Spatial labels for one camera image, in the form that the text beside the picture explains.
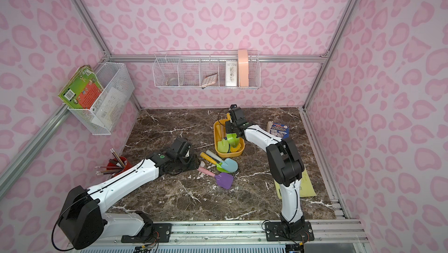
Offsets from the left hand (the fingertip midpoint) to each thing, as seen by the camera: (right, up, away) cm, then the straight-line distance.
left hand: (198, 160), depth 83 cm
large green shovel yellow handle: (+17, +9, +12) cm, 22 cm away
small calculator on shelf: (+4, +41, +10) cm, 42 cm away
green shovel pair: (+11, +5, +14) cm, 19 cm away
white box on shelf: (+16, +44, +9) cm, 48 cm away
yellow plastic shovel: (+18, +4, +12) cm, 22 cm away
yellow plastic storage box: (+9, +12, +19) cm, 24 cm away
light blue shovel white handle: (+15, -4, +9) cm, 18 cm away
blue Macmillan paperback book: (+45, +13, +23) cm, 52 cm away
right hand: (+14, +18, +15) cm, 27 cm away
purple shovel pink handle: (+12, -10, +3) cm, 16 cm away
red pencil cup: (-40, -2, 0) cm, 40 cm away
